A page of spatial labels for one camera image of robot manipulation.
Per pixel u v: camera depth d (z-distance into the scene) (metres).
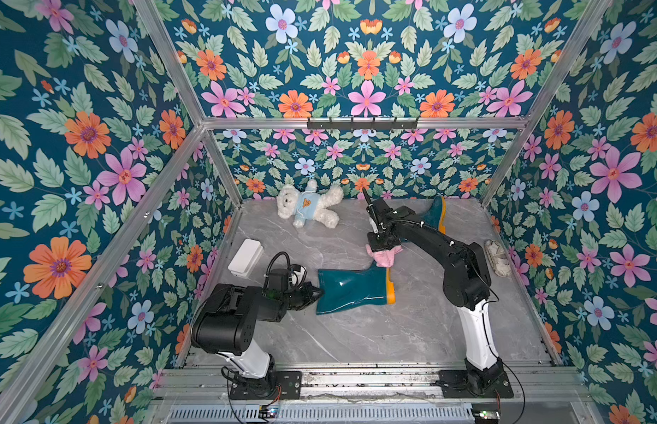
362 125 0.92
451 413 0.70
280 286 0.75
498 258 0.98
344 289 0.92
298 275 0.84
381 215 0.76
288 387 0.73
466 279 0.56
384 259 0.90
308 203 1.08
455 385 0.73
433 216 1.08
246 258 0.96
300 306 0.84
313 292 0.86
